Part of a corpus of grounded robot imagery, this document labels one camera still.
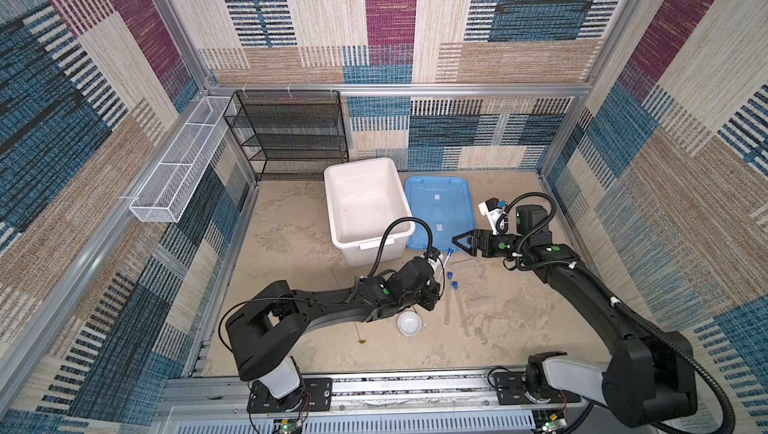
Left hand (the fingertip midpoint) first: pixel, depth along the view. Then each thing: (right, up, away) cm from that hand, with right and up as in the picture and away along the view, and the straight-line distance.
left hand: (441, 284), depth 82 cm
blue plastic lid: (+7, +22, +30) cm, 38 cm away
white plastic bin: (-23, +23, +33) cm, 46 cm away
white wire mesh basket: (-67, +22, -12) cm, 71 cm away
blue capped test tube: (+3, -6, +8) cm, 10 cm away
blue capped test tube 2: (+6, -3, +10) cm, 12 cm away
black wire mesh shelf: (-50, +46, +27) cm, 73 cm away
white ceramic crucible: (-8, -12, +2) cm, 14 cm away
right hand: (+5, +11, -1) cm, 12 cm away
